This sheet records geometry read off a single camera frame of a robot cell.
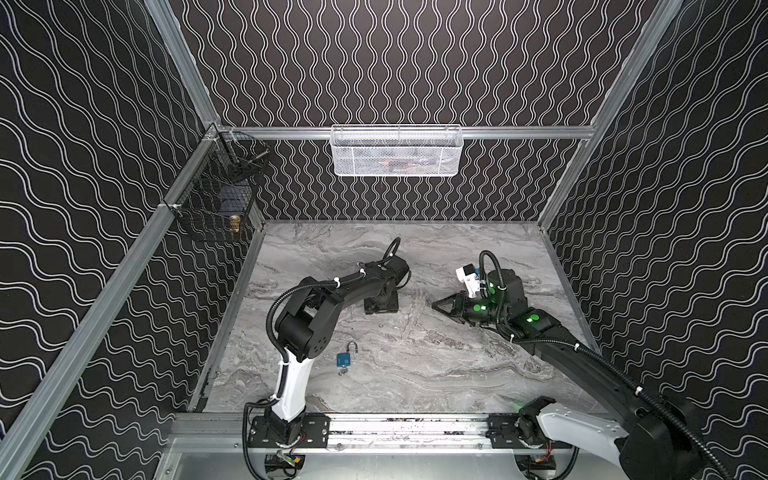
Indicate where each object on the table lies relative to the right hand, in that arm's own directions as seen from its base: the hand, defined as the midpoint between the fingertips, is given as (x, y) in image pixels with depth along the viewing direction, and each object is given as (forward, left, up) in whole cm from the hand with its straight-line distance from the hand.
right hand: (433, 306), depth 76 cm
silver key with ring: (-11, +25, -18) cm, 32 cm away
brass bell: (+19, +54, +11) cm, 58 cm away
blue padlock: (-7, +25, -17) cm, 31 cm away
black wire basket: (+32, +67, +7) cm, 74 cm away
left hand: (+8, +10, -17) cm, 21 cm away
